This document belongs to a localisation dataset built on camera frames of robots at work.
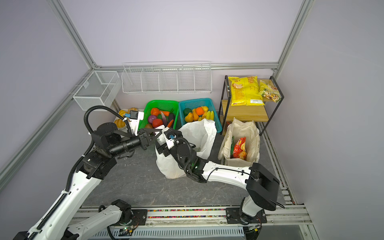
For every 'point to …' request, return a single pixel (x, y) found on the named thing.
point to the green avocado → (186, 111)
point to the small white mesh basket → (99, 88)
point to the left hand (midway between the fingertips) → (162, 134)
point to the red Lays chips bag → (239, 149)
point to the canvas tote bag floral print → (239, 129)
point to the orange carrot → (170, 123)
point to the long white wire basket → (175, 77)
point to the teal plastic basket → (197, 109)
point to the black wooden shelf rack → (261, 115)
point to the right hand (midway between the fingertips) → (163, 134)
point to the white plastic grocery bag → (201, 133)
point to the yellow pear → (189, 117)
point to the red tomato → (156, 122)
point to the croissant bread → (119, 123)
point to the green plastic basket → (162, 105)
